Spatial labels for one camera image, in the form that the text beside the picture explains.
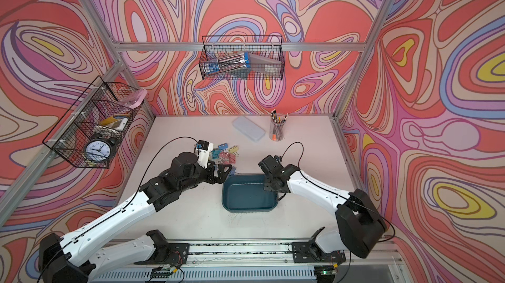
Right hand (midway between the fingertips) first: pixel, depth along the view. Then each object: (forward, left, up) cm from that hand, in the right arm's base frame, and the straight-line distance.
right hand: (274, 189), depth 85 cm
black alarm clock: (+5, +62, +27) cm, 68 cm away
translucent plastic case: (+39, +11, -2) cm, 41 cm away
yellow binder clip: (+25, +19, -4) cm, 31 cm away
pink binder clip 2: (+20, +20, -4) cm, 28 cm away
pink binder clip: (+21, +24, -4) cm, 32 cm away
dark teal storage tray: (+1, +12, -6) cm, 13 cm away
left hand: (+3, +19, +18) cm, 26 cm away
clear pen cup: (+31, -4, +8) cm, 32 cm away
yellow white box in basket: (+18, +61, +28) cm, 70 cm away
